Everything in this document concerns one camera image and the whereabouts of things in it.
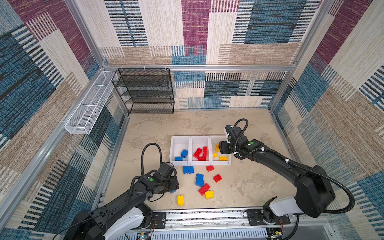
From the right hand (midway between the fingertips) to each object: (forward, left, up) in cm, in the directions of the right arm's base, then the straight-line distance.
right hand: (224, 147), depth 86 cm
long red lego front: (+1, +11, -9) cm, 14 cm away
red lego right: (-13, +5, -12) cm, 18 cm away
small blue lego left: (-20, +30, -11) cm, 38 cm away
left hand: (-16, +28, -8) cm, 34 cm away
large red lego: (+2, +15, -10) cm, 18 cm away
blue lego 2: (+1, +24, -8) cm, 25 cm away
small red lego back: (-8, +9, -10) cm, 15 cm away
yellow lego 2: (-23, +10, -9) cm, 27 cm away
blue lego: (-2, +27, -9) cm, 28 cm away
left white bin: (+4, +27, -10) cm, 29 cm away
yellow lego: (-2, 0, -10) cm, 10 cm away
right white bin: (+8, +5, -5) cm, 10 cm away
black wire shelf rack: (+46, +51, +6) cm, 69 cm away
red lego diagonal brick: (-20, +13, -10) cm, 25 cm away
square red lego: (-2, +13, -9) cm, 16 cm away
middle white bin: (+7, +14, -5) cm, 17 cm away
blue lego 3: (-15, +15, -10) cm, 23 cm away
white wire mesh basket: (+22, +83, +8) cm, 86 cm away
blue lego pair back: (-8, +21, -10) cm, 25 cm away
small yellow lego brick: (0, +5, -10) cm, 11 cm away
